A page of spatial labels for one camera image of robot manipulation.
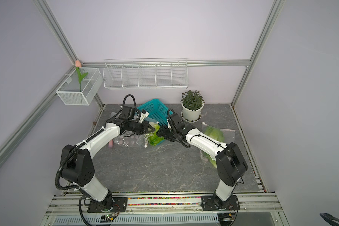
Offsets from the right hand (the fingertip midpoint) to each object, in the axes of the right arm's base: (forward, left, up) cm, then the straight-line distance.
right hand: (158, 133), depth 84 cm
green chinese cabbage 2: (-14, -32, -8) cm, 36 cm away
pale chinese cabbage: (-3, +3, 0) cm, 4 cm away
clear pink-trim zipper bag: (+5, -46, -12) cm, 48 cm away
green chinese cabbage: (+6, -38, -9) cm, 39 cm away
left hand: (+1, +2, +2) cm, 3 cm away
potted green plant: (+25, -22, +1) cm, 33 cm away
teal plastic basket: (+30, +4, -14) cm, 34 cm away
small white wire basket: (+16, +50, +20) cm, 56 cm away
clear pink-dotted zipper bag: (+3, +22, -10) cm, 24 cm away
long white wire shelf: (+42, +10, +15) cm, 45 cm away
